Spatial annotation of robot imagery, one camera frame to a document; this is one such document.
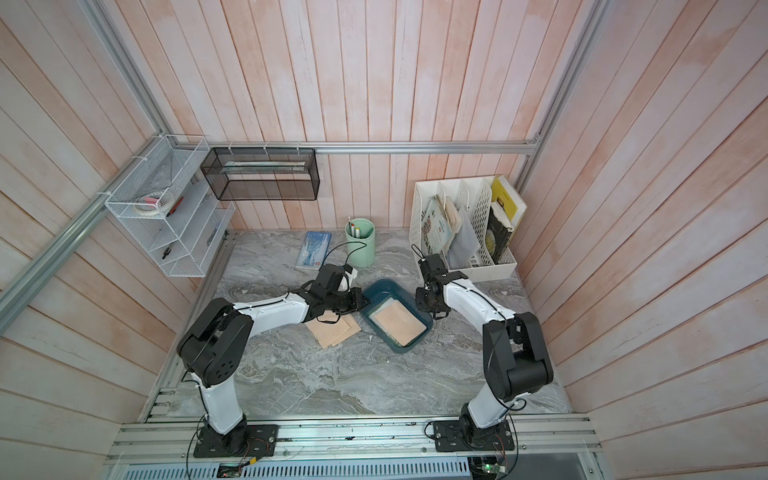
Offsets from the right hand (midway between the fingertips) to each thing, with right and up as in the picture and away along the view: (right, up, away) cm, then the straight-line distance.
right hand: (425, 302), depth 93 cm
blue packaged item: (-40, +17, +21) cm, 48 cm away
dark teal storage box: (-16, +2, +5) cm, 17 cm away
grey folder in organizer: (+13, +18, +2) cm, 22 cm away
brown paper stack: (-7, -8, 0) cm, 11 cm away
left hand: (-17, -1, -2) cm, 18 cm away
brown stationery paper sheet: (-30, -10, -2) cm, 32 cm away
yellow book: (+27, +31, -3) cm, 41 cm away
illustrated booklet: (+5, +25, +6) cm, 26 cm away
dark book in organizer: (+24, +23, +3) cm, 34 cm away
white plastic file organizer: (+9, +28, +7) cm, 30 cm away
